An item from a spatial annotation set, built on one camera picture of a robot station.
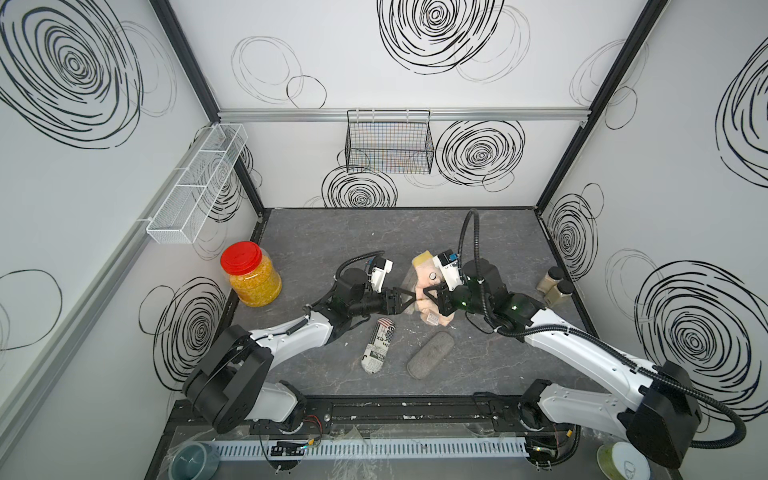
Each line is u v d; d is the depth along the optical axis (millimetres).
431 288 734
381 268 753
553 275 907
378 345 826
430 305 726
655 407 386
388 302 716
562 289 886
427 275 738
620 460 633
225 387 418
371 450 960
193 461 669
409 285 793
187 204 751
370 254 631
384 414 754
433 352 815
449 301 678
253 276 829
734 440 395
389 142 1239
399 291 753
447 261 675
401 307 723
